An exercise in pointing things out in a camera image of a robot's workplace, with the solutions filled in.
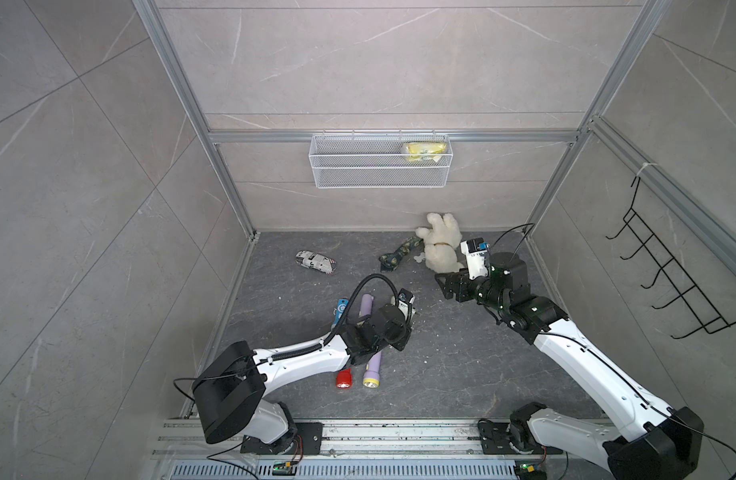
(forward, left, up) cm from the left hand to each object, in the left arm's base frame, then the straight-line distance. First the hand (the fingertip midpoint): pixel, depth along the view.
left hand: (409, 316), depth 81 cm
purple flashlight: (+9, +12, -9) cm, 17 cm away
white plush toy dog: (+31, -15, -4) cm, 35 cm away
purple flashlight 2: (-12, +11, -10) cm, 19 cm away
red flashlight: (-13, +18, -10) cm, 25 cm away
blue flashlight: (+11, +20, -10) cm, 25 cm away
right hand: (+6, -11, +12) cm, 17 cm away
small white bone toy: (+31, -8, -13) cm, 35 cm away
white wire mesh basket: (+51, +8, +17) cm, 54 cm away
